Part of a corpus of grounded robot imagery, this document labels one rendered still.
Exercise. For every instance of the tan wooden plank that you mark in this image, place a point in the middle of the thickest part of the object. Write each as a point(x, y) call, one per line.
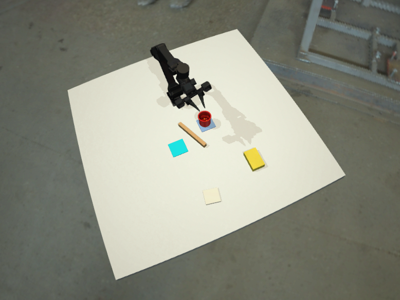
point(192, 134)

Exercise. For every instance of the red cup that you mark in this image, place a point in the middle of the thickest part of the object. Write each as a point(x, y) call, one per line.
point(204, 114)

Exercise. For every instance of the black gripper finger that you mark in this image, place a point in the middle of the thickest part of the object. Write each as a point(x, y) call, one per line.
point(190, 102)
point(201, 94)

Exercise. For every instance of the yellow rectangular block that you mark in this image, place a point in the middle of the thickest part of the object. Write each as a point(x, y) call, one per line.
point(253, 159)

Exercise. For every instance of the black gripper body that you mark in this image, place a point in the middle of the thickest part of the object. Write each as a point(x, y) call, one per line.
point(206, 86)

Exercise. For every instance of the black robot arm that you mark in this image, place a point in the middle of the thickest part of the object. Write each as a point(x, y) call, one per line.
point(171, 66)

